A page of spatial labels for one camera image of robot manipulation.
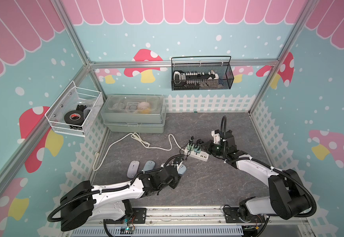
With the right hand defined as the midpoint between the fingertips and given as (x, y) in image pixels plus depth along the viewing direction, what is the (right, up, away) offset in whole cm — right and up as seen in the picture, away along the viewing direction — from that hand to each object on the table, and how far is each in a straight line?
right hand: (198, 144), depth 86 cm
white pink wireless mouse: (-19, -5, -25) cm, 32 cm away
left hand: (-13, -16, -5) cm, 21 cm away
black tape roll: (-62, +15, -15) cm, 66 cm away
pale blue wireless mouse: (-10, -13, -5) cm, 17 cm away
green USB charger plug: (-3, -2, +5) cm, 7 cm away
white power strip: (+3, -8, +6) cm, 11 cm away
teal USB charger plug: (0, -3, 0) cm, 3 cm away
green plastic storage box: (-40, +19, +13) cm, 46 cm away
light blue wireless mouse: (-29, -13, +3) cm, 32 cm away
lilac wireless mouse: (-39, -15, +3) cm, 42 cm away
